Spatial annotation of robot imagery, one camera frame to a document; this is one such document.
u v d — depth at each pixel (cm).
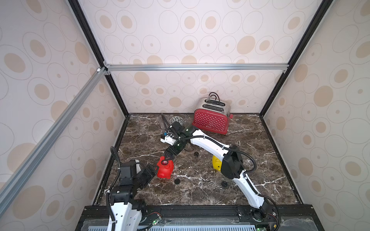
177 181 85
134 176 59
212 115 97
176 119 113
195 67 92
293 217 73
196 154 97
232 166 56
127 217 49
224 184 83
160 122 113
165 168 80
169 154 76
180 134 68
